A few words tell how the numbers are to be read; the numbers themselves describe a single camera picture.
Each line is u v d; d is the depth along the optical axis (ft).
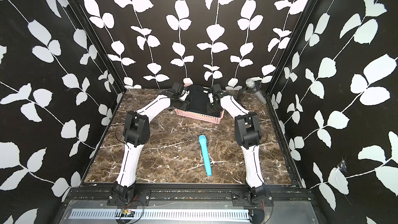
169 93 2.63
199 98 3.28
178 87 2.75
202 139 2.97
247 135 1.91
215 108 2.96
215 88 2.77
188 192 2.51
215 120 3.23
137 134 1.99
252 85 2.90
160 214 2.30
